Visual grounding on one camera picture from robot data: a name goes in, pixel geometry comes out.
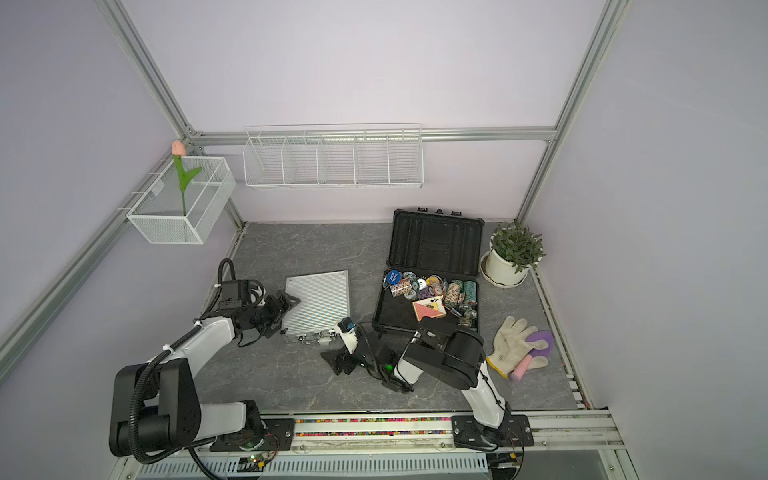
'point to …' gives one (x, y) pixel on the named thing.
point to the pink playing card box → (432, 307)
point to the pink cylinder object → (521, 368)
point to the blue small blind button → (393, 277)
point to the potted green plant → (513, 251)
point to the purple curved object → (540, 335)
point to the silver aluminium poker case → (324, 302)
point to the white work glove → (513, 344)
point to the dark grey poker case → (422, 242)
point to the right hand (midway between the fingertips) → (331, 343)
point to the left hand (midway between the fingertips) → (294, 310)
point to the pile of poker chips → (459, 296)
